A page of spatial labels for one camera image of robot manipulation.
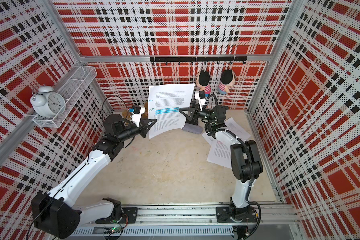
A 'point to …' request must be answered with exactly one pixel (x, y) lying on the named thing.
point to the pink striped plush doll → (202, 78)
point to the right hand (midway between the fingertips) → (182, 106)
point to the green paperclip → (148, 151)
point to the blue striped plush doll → (228, 78)
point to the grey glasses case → (193, 128)
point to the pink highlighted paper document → (220, 153)
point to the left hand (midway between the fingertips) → (157, 119)
